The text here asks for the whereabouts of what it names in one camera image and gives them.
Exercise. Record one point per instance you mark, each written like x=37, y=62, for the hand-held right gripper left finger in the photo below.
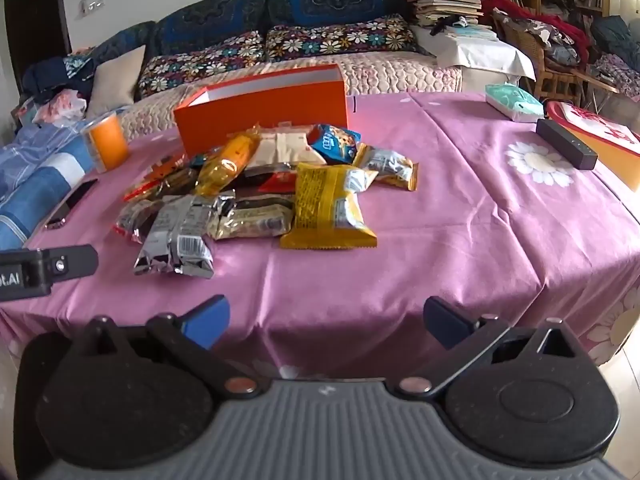
x=207, y=320

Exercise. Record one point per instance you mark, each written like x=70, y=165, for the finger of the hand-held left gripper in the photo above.
x=75, y=260

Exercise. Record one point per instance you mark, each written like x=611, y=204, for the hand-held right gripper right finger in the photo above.
x=445, y=322

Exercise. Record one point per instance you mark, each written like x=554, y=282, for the blue cookie packet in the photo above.
x=332, y=142

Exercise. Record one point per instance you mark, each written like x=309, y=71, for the orange cardboard box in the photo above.
x=260, y=110

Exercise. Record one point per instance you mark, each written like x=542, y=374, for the black smartphone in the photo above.
x=72, y=202

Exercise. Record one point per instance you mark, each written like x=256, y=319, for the dark snack packet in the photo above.
x=137, y=217

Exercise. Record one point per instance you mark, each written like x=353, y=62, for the pink floral tablecloth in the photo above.
x=475, y=240

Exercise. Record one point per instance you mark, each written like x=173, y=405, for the blue striped blanket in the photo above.
x=37, y=175

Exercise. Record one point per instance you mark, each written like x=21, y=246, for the cream rice cracker packet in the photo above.
x=252, y=220

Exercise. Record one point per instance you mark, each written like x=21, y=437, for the orange and white cup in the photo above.
x=107, y=142

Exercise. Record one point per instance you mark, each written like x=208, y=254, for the pink floral plastic bag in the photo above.
x=62, y=107

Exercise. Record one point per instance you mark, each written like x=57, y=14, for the red snack packet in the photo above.
x=277, y=182

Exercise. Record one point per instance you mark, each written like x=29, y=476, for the clear orange bread packet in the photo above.
x=225, y=162

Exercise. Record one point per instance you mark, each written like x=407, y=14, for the yellow snack packet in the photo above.
x=325, y=210

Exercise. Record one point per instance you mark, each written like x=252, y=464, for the gold and silver snack packet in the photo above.
x=387, y=165

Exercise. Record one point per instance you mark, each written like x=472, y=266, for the beige pillow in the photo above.
x=116, y=82

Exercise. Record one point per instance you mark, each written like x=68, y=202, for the white snack packet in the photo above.
x=282, y=147

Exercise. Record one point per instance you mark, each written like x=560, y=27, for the black bar speaker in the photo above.
x=567, y=144

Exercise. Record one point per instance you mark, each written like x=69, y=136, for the green tissue pack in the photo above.
x=515, y=101

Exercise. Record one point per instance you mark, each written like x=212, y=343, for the floral cushion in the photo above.
x=200, y=62
x=340, y=37

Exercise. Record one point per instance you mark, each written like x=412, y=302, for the red and white box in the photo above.
x=607, y=135

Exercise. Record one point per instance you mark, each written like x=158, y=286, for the beige quilted sofa cover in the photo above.
x=400, y=77

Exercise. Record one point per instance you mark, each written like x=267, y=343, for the white cloth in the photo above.
x=485, y=55

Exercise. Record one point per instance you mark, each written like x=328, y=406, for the wicker chair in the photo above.
x=555, y=72

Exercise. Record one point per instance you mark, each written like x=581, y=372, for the stack of books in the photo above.
x=445, y=2

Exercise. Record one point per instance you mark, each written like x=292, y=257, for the red cloth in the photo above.
x=515, y=7

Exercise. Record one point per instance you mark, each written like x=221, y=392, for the dark clothes pile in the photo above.
x=615, y=35

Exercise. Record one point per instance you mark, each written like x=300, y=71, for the blue patterned sofa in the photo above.
x=320, y=0

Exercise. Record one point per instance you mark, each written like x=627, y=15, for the white wall switch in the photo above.
x=92, y=6

